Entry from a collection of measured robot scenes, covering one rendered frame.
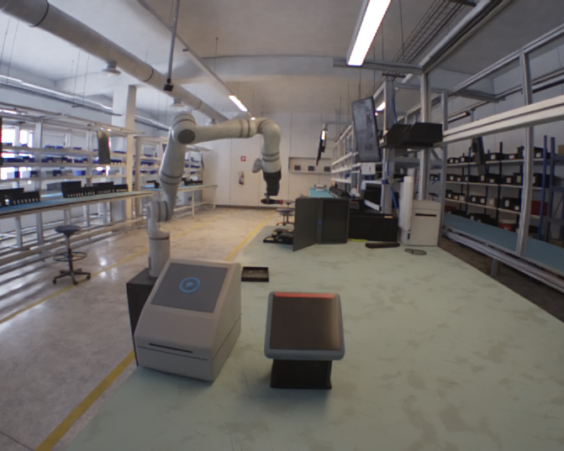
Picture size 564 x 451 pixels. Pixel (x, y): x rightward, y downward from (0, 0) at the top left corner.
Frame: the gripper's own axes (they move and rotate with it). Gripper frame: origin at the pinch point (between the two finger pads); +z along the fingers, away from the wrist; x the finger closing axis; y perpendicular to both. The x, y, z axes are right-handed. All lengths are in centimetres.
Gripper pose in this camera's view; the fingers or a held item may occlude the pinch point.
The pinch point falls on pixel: (268, 202)
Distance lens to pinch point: 142.2
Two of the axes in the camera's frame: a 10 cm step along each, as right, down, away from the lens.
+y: 9.9, 0.6, -1.4
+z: 0.5, 7.5, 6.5
